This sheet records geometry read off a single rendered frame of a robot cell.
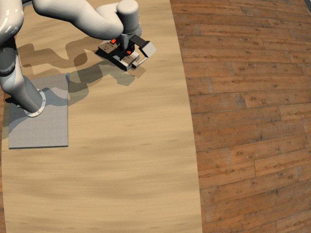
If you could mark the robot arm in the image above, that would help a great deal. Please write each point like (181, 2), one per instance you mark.
(106, 22)

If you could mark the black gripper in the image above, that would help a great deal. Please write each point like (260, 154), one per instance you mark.
(124, 41)

